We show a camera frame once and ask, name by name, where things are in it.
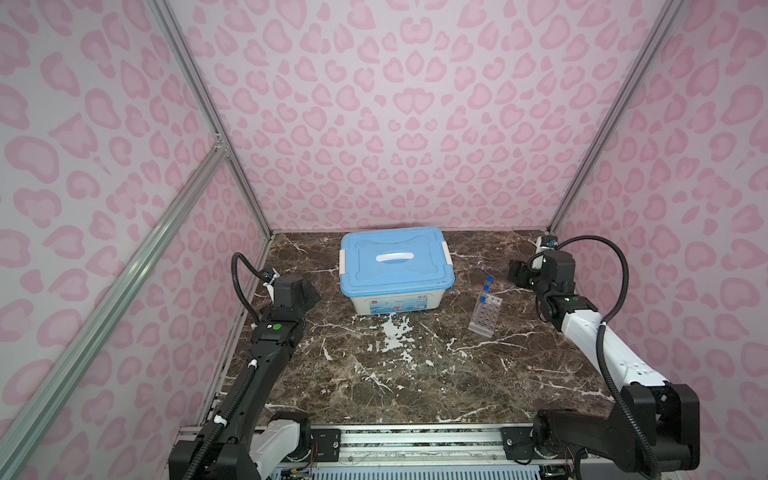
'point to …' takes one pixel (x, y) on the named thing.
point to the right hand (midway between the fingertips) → (526, 260)
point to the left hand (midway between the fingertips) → (295, 287)
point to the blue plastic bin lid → (395, 261)
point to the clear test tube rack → (485, 316)
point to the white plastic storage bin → (394, 305)
